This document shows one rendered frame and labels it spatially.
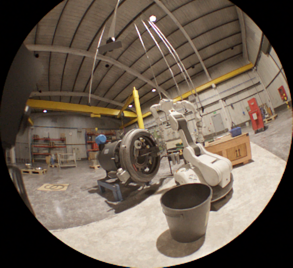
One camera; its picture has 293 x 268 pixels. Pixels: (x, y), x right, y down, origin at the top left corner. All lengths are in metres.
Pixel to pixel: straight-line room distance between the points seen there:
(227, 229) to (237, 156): 1.24
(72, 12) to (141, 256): 8.52
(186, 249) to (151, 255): 0.20
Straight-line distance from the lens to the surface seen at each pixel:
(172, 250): 0.80
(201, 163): 0.97
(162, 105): 1.55
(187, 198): 0.83
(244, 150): 1.84
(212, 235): 0.84
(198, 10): 9.46
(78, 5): 7.80
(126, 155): 1.08
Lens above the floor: 0.71
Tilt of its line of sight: 15 degrees up
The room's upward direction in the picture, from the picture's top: 12 degrees counter-clockwise
